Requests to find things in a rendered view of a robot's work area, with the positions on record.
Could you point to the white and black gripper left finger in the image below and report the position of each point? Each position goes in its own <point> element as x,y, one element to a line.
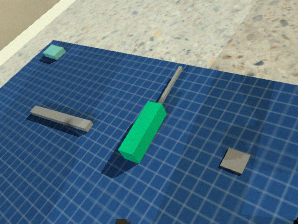
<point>122,221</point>

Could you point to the green-handled screwdriver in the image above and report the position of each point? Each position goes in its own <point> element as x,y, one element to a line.
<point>146,126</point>

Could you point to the grey long bar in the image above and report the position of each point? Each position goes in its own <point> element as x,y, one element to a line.
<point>62,118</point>

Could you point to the grey square tile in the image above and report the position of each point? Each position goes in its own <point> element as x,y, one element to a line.
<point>235,160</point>

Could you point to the pale green block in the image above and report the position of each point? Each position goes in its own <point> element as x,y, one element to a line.
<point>54,52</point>

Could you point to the dark blue grid mat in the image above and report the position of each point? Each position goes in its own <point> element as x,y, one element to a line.
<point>52,173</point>

